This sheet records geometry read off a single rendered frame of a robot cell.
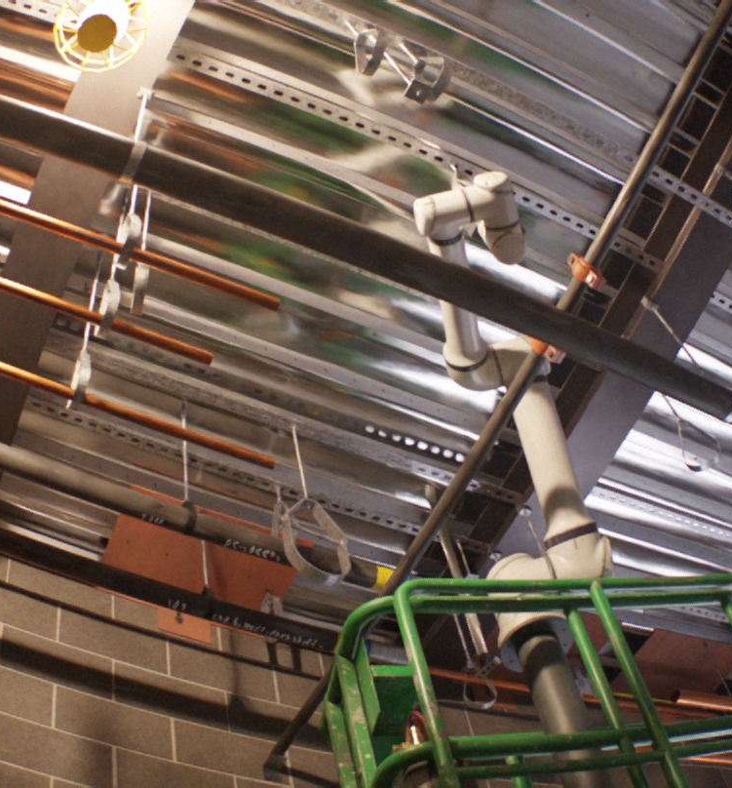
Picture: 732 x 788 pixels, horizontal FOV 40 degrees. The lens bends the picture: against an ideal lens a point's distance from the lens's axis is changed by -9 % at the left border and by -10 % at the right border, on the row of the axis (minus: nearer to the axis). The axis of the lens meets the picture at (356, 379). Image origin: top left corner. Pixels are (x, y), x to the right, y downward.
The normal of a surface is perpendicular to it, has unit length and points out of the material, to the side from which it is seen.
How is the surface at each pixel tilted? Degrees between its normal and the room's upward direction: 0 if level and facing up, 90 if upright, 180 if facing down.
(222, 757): 90
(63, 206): 180
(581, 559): 131
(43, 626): 90
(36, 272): 180
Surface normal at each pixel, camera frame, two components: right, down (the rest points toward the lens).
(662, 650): 0.15, 0.51
